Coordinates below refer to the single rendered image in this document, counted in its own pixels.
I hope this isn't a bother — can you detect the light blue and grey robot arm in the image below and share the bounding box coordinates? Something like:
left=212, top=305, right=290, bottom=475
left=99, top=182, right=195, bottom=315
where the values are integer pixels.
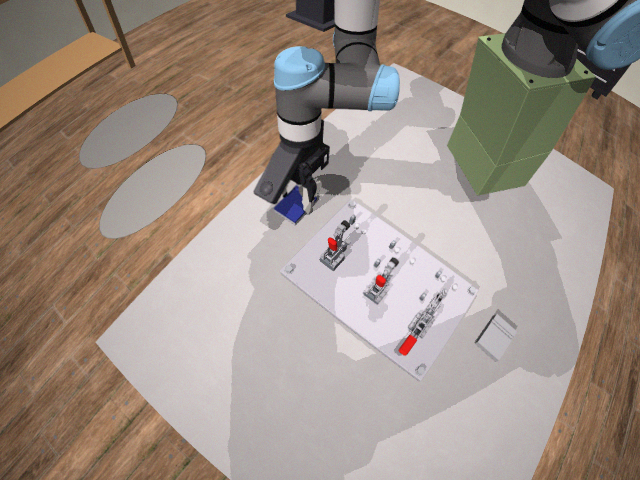
left=254, top=0, right=640, bottom=204

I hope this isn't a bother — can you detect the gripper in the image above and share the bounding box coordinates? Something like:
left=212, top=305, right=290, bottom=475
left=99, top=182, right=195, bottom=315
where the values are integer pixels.
left=279, top=119, right=330, bottom=214

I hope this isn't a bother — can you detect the toggle clamp with red handle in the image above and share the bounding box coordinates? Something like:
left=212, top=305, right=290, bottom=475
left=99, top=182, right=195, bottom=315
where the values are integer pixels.
left=320, top=220, right=350, bottom=271
left=399, top=288, right=449, bottom=356

